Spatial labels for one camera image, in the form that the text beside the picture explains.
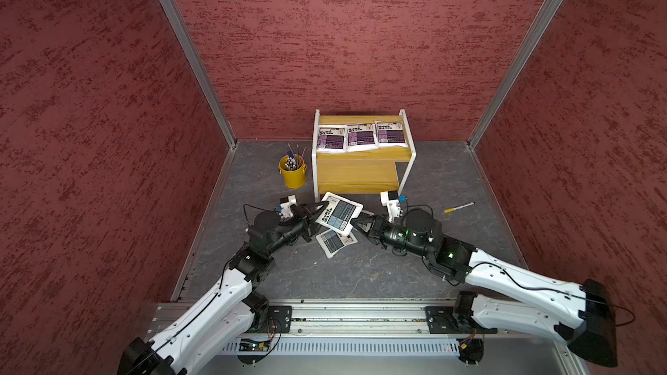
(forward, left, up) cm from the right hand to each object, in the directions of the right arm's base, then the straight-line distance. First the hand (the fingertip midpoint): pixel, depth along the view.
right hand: (348, 231), depth 66 cm
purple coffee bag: (+27, -14, +9) cm, 31 cm away
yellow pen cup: (+31, +21, -19) cm, 42 cm away
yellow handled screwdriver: (+22, -47, -26) cm, 58 cm away
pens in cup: (+38, +21, -15) cm, 46 cm away
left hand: (+7, +5, -1) cm, 8 cm away
